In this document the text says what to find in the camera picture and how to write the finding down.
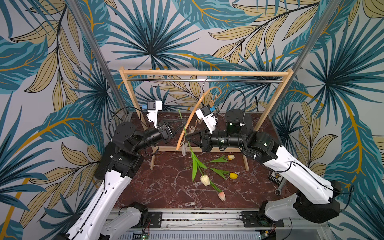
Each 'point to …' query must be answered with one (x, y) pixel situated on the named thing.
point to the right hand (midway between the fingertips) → (186, 137)
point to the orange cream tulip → (222, 159)
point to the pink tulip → (220, 194)
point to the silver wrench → (278, 191)
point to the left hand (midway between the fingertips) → (185, 125)
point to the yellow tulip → (232, 175)
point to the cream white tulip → (196, 162)
